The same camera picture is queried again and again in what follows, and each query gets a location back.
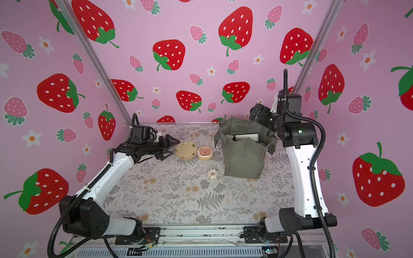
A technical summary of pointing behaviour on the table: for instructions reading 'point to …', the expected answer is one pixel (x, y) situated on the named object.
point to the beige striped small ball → (212, 173)
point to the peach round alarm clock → (205, 152)
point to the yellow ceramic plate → (186, 150)
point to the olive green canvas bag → (244, 158)
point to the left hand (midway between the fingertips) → (178, 145)
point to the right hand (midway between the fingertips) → (255, 113)
